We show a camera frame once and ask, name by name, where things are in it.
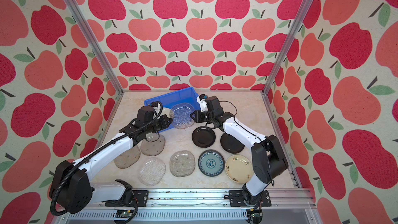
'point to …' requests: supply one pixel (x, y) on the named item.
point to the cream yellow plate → (238, 168)
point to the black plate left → (203, 137)
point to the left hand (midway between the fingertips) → (175, 121)
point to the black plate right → (230, 144)
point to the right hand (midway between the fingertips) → (195, 114)
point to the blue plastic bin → (187, 95)
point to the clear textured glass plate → (152, 172)
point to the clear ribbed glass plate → (180, 114)
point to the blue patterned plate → (211, 163)
